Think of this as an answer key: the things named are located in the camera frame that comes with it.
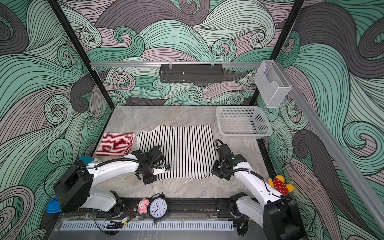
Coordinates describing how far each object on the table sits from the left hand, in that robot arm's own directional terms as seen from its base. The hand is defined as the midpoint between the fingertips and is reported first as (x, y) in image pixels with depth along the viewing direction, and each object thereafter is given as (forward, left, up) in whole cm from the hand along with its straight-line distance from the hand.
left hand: (152, 176), depth 83 cm
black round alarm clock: (-16, -6, +2) cm, 17 cm away
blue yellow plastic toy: (-17, +41, +8) cm, 45 cm away
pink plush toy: (-15, +2, +3) cm, 16 cm away
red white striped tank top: (+20, +30, +1) cm, 36 cm away
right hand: (+2, -35, +3) cm, 35 cm away
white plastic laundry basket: (+41, -61, 0) cm, 73 cm away
